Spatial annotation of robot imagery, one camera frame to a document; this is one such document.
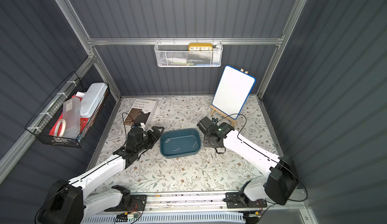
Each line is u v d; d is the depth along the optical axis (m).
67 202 0.40
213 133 0.57
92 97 0.76
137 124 0.79
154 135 0.75
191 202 0.75
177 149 0.91
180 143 0.95
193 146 0.92
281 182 0.41
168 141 0.95
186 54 0.91
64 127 0.62
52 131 0.65
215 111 1.02
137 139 0.66
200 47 0.87
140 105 1.11
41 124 0.60
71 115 0.68
